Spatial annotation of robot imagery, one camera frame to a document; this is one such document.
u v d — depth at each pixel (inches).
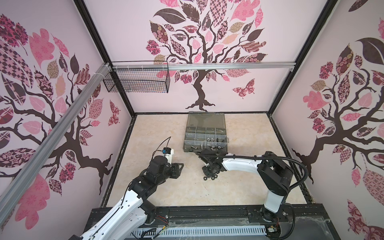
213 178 34.1
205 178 33.7
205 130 40.7
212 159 27.2
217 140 40.0
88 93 27.5
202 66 36.3
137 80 48.0
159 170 22.3
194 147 38.5
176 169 26.0
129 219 22.3
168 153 26.4
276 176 18.5
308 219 28.7
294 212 28.1
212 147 38.4
